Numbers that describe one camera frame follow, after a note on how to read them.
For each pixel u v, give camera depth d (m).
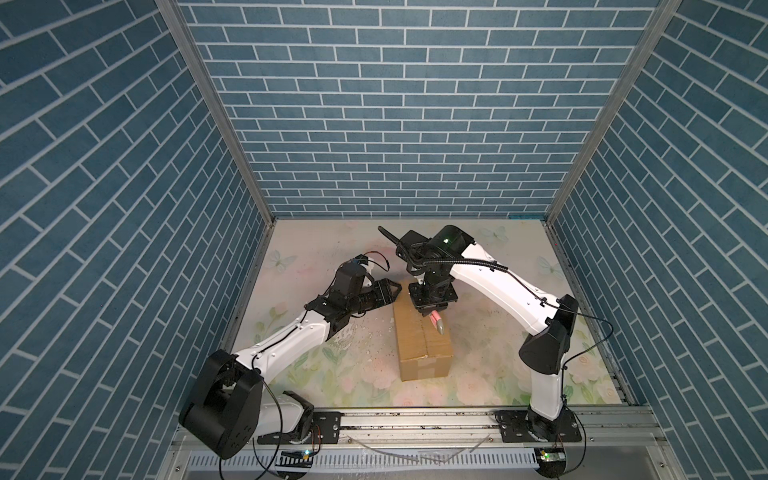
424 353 0.70
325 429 0.73
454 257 0.51
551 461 0.74
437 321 0.65
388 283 0.76
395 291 0.79
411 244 0.59
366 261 0.78
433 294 0.63
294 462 0.72
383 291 0.74
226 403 0.41
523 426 0.74
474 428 0.75
